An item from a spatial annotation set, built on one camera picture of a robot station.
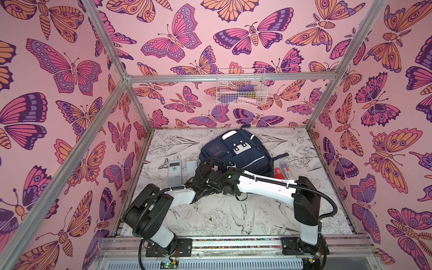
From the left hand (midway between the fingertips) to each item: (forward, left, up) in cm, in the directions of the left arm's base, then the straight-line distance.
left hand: (236, 179), depth 83 cm
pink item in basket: (+33, -7, +23) cm, 41 cm away
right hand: (-2, +1, -2) cm, 3 cm away
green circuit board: (-34, +31, -14) cm, 48 cm away
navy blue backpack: (+24, -5, -6) cm, 25 cm away
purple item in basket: (+45, -7, +22) cm, 51 cm away
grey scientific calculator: (+11, +35, -10) cm, 38 cm away
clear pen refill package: (+11, -31, -10) cm, 34 cm away
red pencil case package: (+9, -25, -11) cm, 29 cm away
